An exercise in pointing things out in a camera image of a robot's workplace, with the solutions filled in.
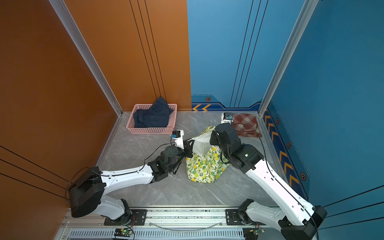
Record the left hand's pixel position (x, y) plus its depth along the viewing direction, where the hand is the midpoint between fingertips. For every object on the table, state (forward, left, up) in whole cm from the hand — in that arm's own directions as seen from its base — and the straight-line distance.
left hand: (194, 139), depth 77 cm
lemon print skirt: (-6, -7, -16) cm, 19 cm away
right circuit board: (-38, -28, -24) cm, 53 cm away
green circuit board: (-38, +33, -24) cm, 56 cm away
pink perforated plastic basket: (+28, +19, -23) cm, 41 cm away
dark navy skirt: (+33, +29, -18) cm, 47 cm away
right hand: (-1, -9, +9) cm, 13 cm away
